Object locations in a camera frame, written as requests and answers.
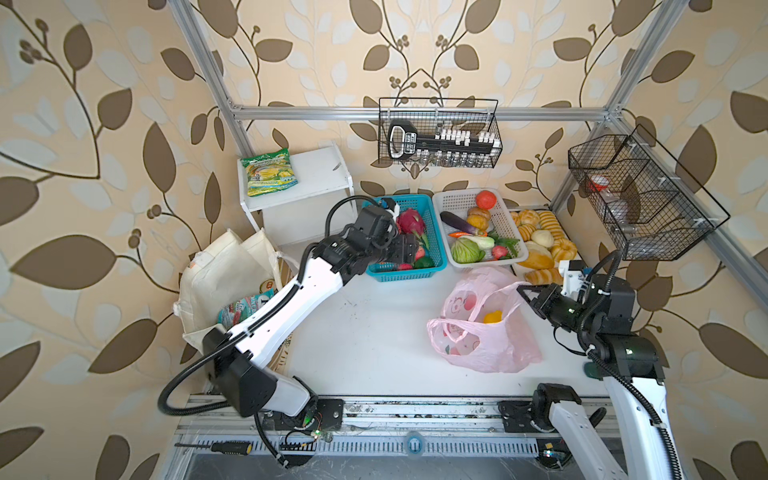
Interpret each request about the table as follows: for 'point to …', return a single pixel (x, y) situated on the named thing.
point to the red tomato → (485, 199)
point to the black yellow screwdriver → (224, 448)
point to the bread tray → (546, 243)
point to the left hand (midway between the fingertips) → (409, 241)
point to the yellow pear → (493, 317)
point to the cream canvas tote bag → (225, 274)
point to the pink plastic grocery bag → (486, 324)
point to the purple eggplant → (457, 222)
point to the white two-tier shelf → (314, 208)
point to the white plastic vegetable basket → (476, 224)
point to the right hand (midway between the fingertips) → (520, 291)
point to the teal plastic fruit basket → (424, 205)
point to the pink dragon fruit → (410, 222)
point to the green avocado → (423, 262)
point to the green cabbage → (468, 250)
